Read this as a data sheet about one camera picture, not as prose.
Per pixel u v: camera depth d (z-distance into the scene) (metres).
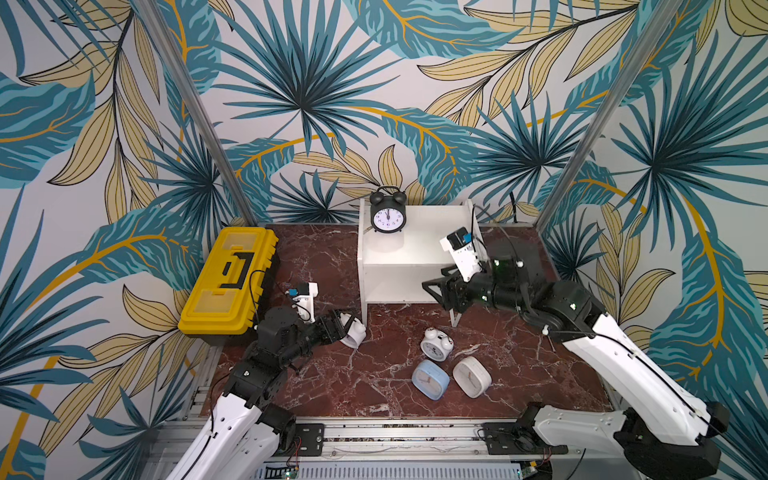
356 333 0.84
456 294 0.52
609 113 0.86
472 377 0.78
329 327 0.62
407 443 0.74
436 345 0.82
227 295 0.78
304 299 0.65
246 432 0.48
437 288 0.55
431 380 0.77
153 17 0.68
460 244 0.51
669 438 0.38
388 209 0.69
